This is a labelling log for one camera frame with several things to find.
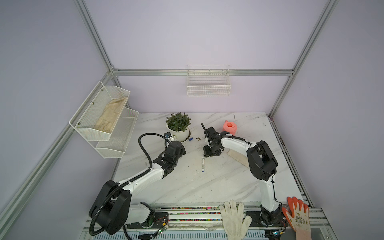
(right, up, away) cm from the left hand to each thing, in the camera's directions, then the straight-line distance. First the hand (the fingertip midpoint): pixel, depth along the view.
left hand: (179, 144), depth 86 cm
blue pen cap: (+6, +2, +20) cm, 21 cm away
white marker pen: (+15, -13, +7) cm, 21 cm away
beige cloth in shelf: (-37, +17, -6) cm, 41 cm away
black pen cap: (+12, +2, +21) cm, 24 cm away
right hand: (+17, -8, +10) cm, 21 cm away
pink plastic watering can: (+33, +10, +12) cm, 37 cm away
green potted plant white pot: (-1, +12, +6) cm, 13 cm away
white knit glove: (+30, -38, -14) cm, 51 cm away
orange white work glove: (+62, -35, -13) cm, 72 cm away
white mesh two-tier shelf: (-40, -1, +2) cm, 40 cm away
